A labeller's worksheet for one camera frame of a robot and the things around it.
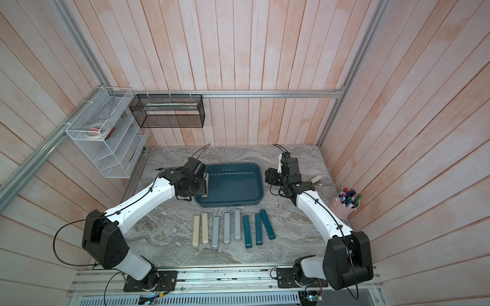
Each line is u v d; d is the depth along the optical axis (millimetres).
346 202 833
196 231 837
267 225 858
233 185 1034
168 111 1058
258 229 855
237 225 855
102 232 465
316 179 1011
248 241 817
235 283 732
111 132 757
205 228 853
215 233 836
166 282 732
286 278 730
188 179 604
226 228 842
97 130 742
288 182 642
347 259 411
